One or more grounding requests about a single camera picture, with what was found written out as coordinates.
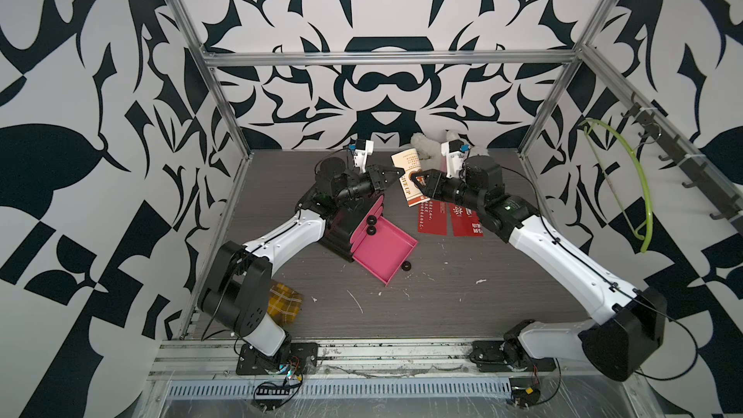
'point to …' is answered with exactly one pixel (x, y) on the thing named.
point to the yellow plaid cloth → (284, 303)
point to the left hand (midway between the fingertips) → (404, 167)
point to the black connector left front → (269, 397)
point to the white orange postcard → (409, 162)
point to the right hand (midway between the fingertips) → (413, 174)
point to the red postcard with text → (432, 218)
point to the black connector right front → (523, 393)
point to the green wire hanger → (650, 229)
